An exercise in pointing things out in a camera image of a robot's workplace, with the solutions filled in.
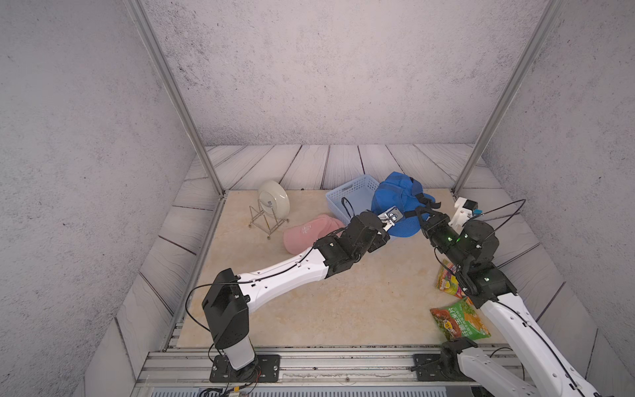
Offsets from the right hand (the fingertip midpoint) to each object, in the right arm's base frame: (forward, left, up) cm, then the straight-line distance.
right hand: (415, 207), depth 68 cm
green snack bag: (-19, -18, -32) cm, 41 cm away
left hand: (+1, +8, -7) cm, 11 cm away
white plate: (+22, +46, -19) cm, 54 cm away
